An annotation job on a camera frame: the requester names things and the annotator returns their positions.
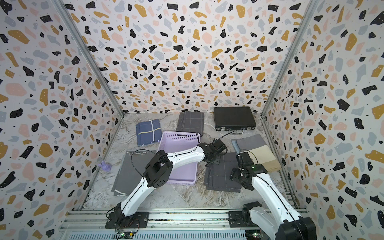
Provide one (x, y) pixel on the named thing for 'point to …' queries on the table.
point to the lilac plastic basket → (173, 142)
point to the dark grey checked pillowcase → (217, 177)
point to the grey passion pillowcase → (132, 171)
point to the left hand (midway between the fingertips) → (218, 158)
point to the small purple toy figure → (106, 167)
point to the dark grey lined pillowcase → (191, 122)
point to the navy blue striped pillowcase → (148, 132)
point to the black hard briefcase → (234, 119)
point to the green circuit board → (124, 235)
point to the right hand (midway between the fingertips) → (238, 179)
